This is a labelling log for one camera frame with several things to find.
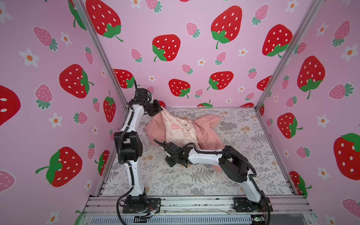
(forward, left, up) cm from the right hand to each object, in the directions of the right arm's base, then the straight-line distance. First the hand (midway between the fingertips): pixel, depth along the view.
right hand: (166, 158), depth 90 cm
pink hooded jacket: (+18, +2, +11) cm, 21 cm away
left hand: (+28, +6, +19) cm, 34 cm away
